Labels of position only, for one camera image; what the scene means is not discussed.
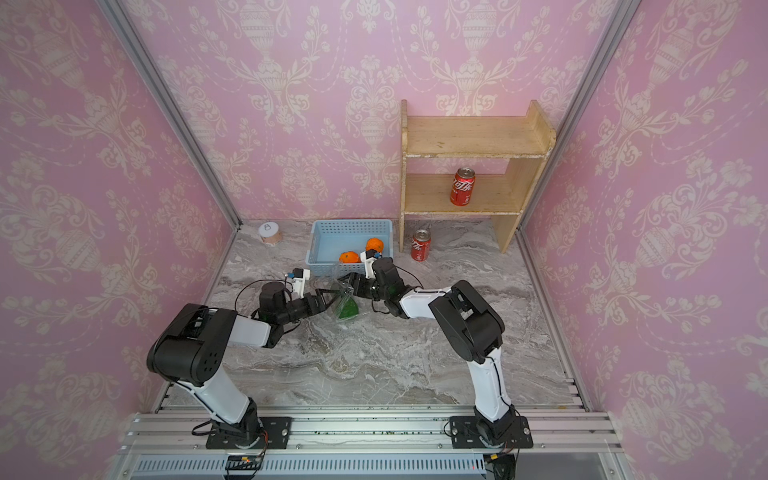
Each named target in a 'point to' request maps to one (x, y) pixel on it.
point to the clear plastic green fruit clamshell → (345, 305)
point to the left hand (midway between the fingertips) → (335, 299)
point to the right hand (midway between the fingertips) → (343, 284)
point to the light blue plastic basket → (330, 239)
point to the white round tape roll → (270, 233)
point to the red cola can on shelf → (462, 187)
